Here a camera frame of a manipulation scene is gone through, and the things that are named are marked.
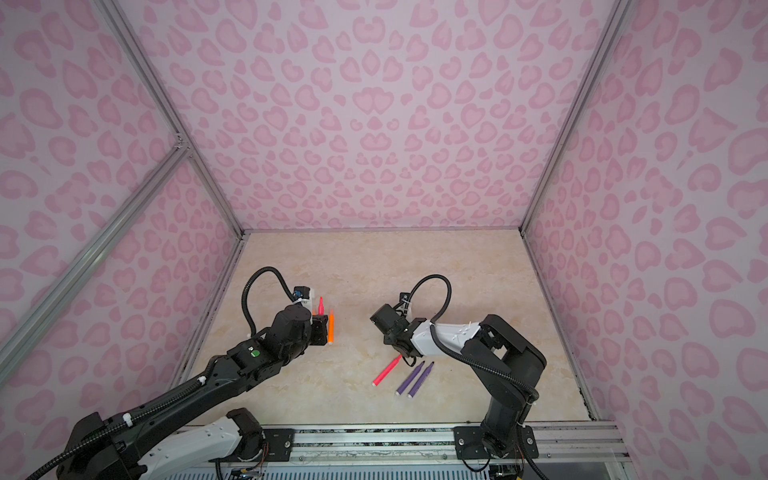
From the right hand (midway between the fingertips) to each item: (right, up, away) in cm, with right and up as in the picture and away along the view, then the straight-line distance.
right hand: (397, 328), depth 92 cm
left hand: (-18, +7, -12) cm, 23 cm away
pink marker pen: (-3, -10, -7) cm, 13 cm away
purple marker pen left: (+3, -12, -8) cm, 15 cm away
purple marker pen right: (+6, -12, -8) cm, 16 cm away
